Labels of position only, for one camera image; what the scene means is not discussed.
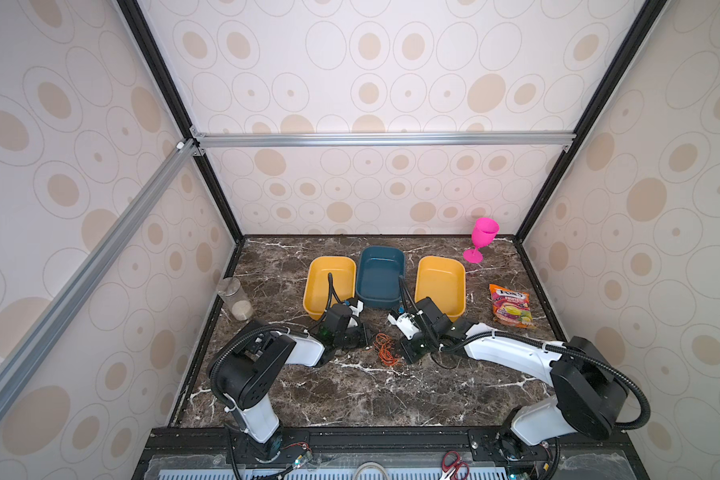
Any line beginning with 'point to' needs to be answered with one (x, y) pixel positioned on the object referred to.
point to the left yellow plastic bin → (343, 278)
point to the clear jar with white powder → (235, 300)
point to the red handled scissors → (451, 462)
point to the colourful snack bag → (511, 307)
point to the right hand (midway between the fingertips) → (398, 348)
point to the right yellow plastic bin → (443, 280)
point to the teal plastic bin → (378, 276)
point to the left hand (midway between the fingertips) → (388, 332)
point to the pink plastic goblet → (483, 233)
